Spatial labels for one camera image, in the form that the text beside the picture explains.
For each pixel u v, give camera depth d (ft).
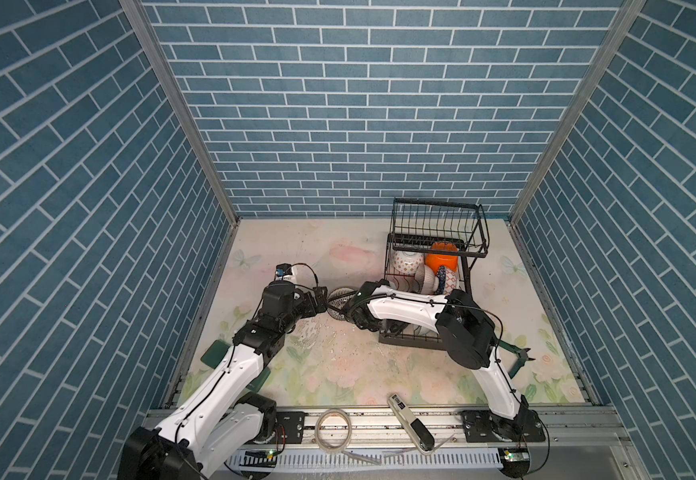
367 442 2.37
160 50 2.52
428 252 3.23
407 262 3.26
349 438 2.35
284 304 2.01
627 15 2.32
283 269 2.33
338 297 2.78
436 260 3.25
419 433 2.27
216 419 1.51
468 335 1.73
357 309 2.16
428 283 3.04
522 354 2.84
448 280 2.93
